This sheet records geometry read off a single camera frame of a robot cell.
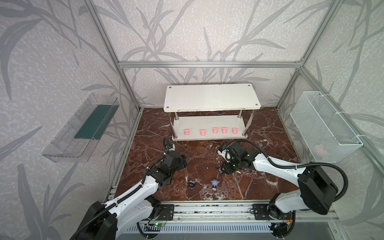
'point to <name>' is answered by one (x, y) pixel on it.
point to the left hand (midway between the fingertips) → (183, 153)
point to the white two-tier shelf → (210, 112)
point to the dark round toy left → (191, 184)
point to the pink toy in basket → (320, 150)
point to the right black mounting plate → (261, 212)
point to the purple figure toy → (214, 183)
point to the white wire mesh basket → (327, 136)
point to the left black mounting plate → (167, 212)
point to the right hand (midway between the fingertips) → (223, 163)
